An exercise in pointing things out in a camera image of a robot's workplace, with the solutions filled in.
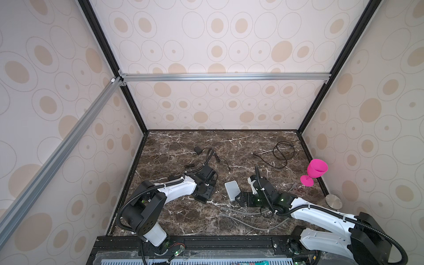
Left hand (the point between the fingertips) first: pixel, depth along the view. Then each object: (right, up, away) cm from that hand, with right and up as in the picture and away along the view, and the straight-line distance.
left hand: (211, 189), depth 89 cm
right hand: (+16, -3, -7) cm, 18 cm away
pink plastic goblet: (+56, +12, -1) cm, 58 cm away
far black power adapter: (-9, +21, +18) cm, 29 cm away
